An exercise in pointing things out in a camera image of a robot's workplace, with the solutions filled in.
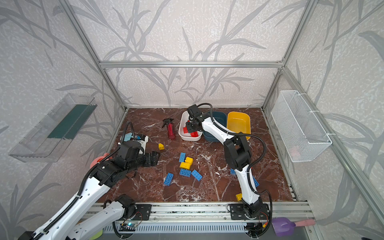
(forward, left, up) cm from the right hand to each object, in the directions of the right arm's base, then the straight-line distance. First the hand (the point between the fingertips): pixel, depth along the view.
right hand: (190, 123), depth 97 cm
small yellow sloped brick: (-12, +19, -9) cm, 25 cm away
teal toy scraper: (-5, +43, -7) cm, 44 cm away
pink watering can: (-26, +49, +1) cm, 55 cm away
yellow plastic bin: (+9, -35, -11) cm, 37 cm away
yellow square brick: (-22, 0, -9) cm, 24 cm away
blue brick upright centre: (-19, +5, -11) cm, 22 cm away
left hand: (-24, +16, +9) cm, 30 cm away
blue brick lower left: (-33, +11, -8) cm, 36 cm away
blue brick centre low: (-29, +2, -10) cm, 31 cm away
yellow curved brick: (-25, +3, -9) cm, 27 cm away
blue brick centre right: (-31, -4, -9) cm, 32 cm away
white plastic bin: (-2, +6, -10) cm, 12 cm away
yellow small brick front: (-42, -27, -10) cm, 51 cm away
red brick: (+1, +5, -9) cm, 10 cm away
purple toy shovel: (-55, -46, -9) cm, 72 cm away
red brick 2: (-4, -2, -7) cm, 8 cm away
